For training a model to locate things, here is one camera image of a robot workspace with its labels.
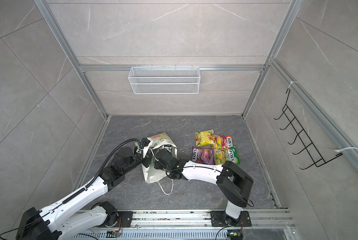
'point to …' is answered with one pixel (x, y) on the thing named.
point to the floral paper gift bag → (152, 174)
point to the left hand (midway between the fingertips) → (155, 145)
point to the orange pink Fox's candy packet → (223, 141)
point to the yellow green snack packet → (205, 137)
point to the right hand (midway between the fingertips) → (156, 159)
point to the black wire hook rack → (294, 124)
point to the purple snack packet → (205, 156)
